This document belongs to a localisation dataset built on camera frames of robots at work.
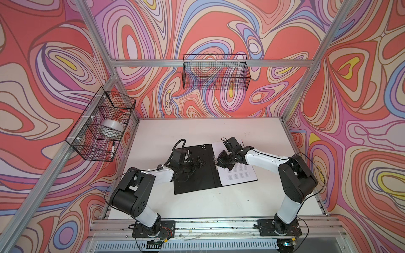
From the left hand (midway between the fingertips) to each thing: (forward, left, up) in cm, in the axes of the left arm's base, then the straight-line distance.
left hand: (203, 166), depth 90 cm
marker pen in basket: (-3, +42, +22) cm, 47 cm away
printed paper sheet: (-3, -21, -4) cm, 22 cm away
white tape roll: (+4, +42, +28) cm, 50 cm away
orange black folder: (-4, -2, -5) cm, 7 cm away
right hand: (0, -8, 0) cm, 8 cm away
